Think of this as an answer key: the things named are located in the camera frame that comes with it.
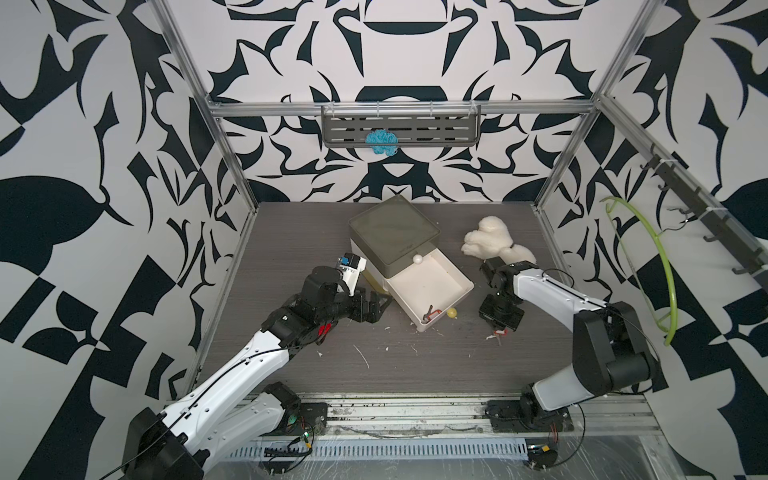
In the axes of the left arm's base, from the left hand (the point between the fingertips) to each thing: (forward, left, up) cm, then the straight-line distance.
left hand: (377, 288), depth 75 cm
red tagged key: (-6, -34, -18) cm, 39 cm away
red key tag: (-1, -15, -14) cm, 20 cm away
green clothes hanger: (-12, -63, +1) cm, 64 cm away
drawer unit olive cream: (+15, -4, +2) cm, 16 cm away
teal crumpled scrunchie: (+44, -3, +14) cm, 46 cm away
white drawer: (+10, -18, -14) cm, 25 cm away
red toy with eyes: (-3, +15, -16) cm, 22 cm away
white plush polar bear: (+22, -38, -10) cm, 45 cm away
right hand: (-2, -32, -17) cm, 37 cm away
